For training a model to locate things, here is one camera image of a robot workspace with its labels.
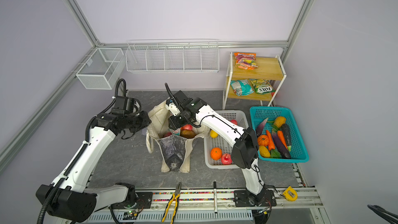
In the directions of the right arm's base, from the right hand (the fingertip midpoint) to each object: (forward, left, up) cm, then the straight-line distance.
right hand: (173, 125), depth 80 cm
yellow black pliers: (-29, -2, -18) cm, 35 cm away
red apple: (+5, -6, -11) cm, 14 cm away
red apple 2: (-13, -28, -13) cm, 33 cm away
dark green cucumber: (+3, -65, -14) cm, 66 cm away
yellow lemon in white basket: (+1, -21, -12) cm, 24 cm away
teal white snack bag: (+28, -39, 0) cm, 48 cm away
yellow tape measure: (-28, -58, -17) cm, 66 cm away
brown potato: (0, -6, -9) cm, 11 cm away
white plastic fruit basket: (-3, -29, -18) cm, 34 cm away
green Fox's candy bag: (+28, -52, 0) cm, 59 cm away
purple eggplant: (-6, -60, -16) cm, 62 cm away
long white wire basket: (+44, +4, +13) cm, 46 cm away
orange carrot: (+1, -63, -16) cm, 65 cm away
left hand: (-1, +10, +4) cm, 11 cm away
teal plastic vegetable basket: (-9, -67, -13) cm, 69 cm away
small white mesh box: (+28, +43, +14) cm, 53 cm away
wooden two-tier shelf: (+28, -52, +13) cm, 61 cm away
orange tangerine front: (-10, -22, -13) cm, 28 cm away
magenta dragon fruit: (+1, +5, -11) cm, 12 cm away
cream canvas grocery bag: (-12, -1, -5) cm, 13 cm away
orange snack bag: (+32, -39, +17) cm, 53 cm away
